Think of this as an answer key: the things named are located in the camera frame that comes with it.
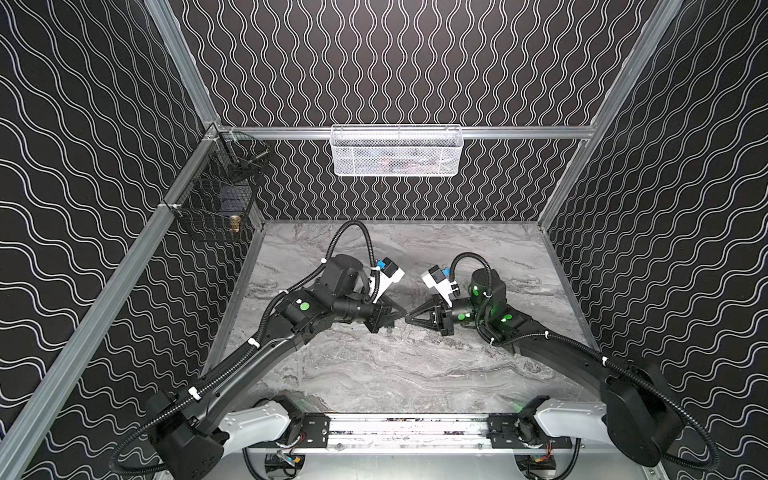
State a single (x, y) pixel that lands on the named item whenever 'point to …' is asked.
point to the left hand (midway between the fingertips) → (411, 314)
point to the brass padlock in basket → (235, 223)
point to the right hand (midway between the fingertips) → (407, 321)
